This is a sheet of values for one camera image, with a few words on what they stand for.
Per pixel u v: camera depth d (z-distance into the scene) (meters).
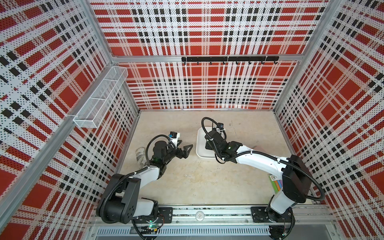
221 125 0.73
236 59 0.88
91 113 0.91
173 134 0.75
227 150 0.60
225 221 0.73
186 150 0.79
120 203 0.42
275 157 0.48
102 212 0.40
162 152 0.69
